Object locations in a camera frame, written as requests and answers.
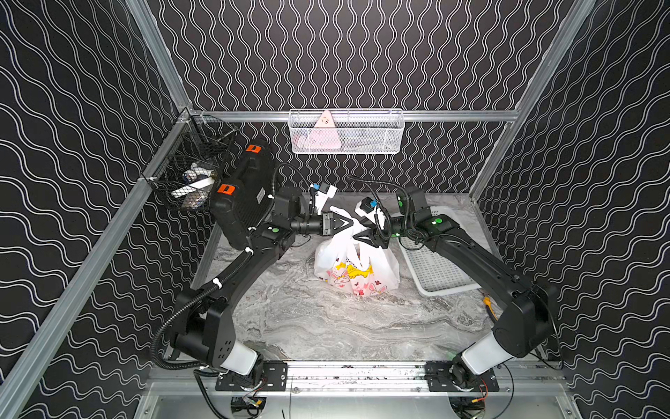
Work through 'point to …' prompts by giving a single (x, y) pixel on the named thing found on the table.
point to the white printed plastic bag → (353, 266)
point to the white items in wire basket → (199, 181)
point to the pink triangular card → (324, 134)
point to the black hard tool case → (243, 202)
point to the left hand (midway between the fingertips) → (352, 219)
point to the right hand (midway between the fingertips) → (358, 226)
